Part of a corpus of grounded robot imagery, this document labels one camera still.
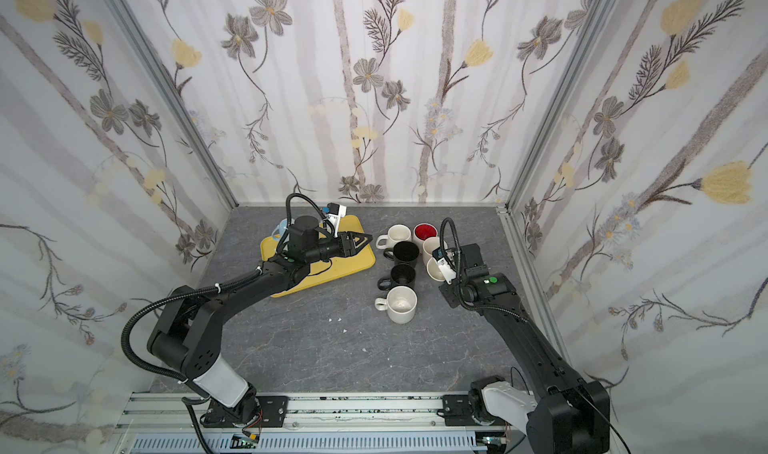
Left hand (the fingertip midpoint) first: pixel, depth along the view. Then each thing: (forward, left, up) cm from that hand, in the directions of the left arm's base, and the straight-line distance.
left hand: (365, 231), depth 82 cm
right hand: (-11, -24, -7) cm, 27 cm away
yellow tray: (+13, +36, -25) cm, 46 cm away
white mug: (+12, -20, -16) cm, 28 cm away
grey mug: (-9, -19, -7) cm, 22 cm away
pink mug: (+6, -22, -15) cm, 27 cm away
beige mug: (-12, -11, -23) cm, 28 cm away
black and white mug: (+4, -12, -16) cm, 21 cm away
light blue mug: (+14, +30, -16) cm, 37 cm away
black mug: (-5, -11, -17) cm, 21 cm away
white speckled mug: (+13, -10, -18) cm, 25 cm away
